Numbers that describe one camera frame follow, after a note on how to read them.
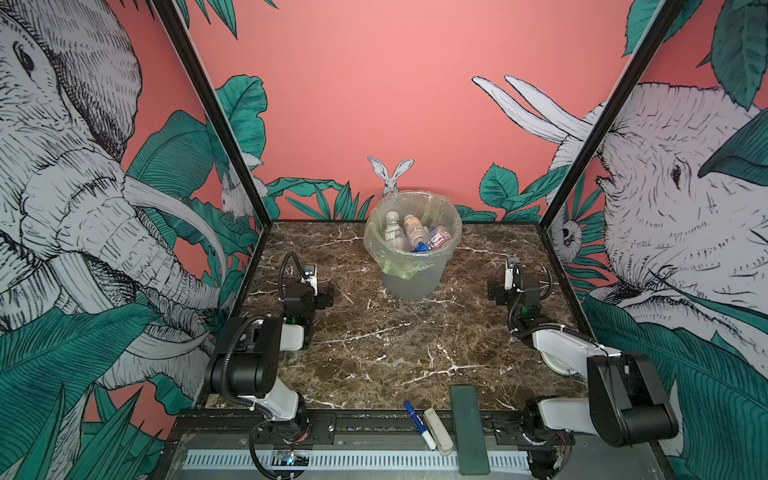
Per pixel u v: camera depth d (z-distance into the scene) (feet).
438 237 2.68
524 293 2.21
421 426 2.41
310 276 2.66
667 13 2.26
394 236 2.82
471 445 2.35
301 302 2.35
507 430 2.41
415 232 2.90
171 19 2.30
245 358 1.50
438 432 2.30
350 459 2.30
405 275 2.68
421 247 2.66
